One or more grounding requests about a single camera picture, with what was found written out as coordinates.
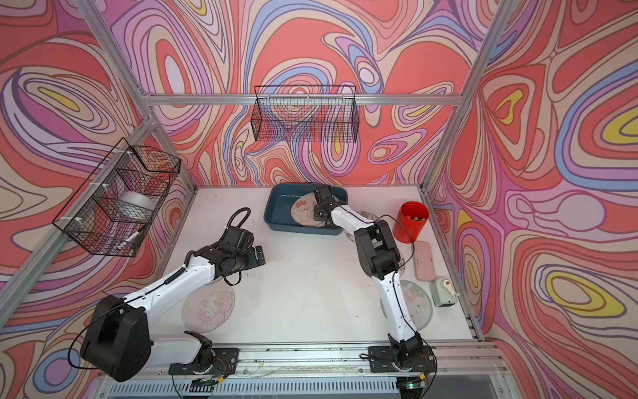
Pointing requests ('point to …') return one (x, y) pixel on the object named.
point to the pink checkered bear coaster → (302, 209)
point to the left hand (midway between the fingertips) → (257, 259)
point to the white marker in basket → (128, 240)
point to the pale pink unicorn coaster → (208, 307)
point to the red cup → (409, 220)
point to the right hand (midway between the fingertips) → (324, 217)
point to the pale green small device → (443, 293)
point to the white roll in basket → (135, 206)
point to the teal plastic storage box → (279, 200)
